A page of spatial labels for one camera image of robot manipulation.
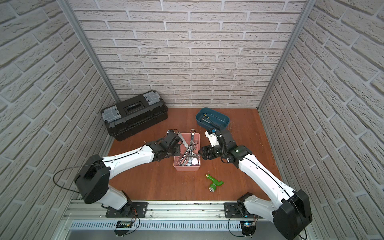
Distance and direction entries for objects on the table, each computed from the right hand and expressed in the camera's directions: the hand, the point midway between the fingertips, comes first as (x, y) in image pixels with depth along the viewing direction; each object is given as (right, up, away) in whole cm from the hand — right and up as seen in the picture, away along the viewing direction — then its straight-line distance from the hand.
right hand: (206, 150), depth 79 cm
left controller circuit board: (-42, -36, -6) cm, 56 cm away
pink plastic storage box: (-10, -8, +11) cm, 17 cm away
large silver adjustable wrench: (-12, 0, +11) cm, 17 cm away
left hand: (-15, 0, +8) cm, 17 cm away
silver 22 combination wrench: (-9, -10, +9) cm, 16 cm away
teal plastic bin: (+5, +18, +34) cm, 38 cm away
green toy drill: (+3, -20, 0) cm, 21 cm away
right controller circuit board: (+20, -37, -8) cm, 42 cm away
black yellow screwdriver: (+2, +20, +35) cm, 40 cm away
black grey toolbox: (-47, +19, +15) cm, 53 cm away
